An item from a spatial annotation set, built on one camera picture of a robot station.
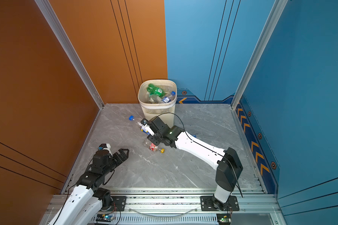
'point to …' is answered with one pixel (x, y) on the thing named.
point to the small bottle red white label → (152, 146)
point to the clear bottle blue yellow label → (131, 118)
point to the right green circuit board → (224, 219)
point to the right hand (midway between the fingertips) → (153, 132)
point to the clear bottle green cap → (154, 99)
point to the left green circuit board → (109, 217)
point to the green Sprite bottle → (152, 89)
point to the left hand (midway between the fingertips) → (125, 152)
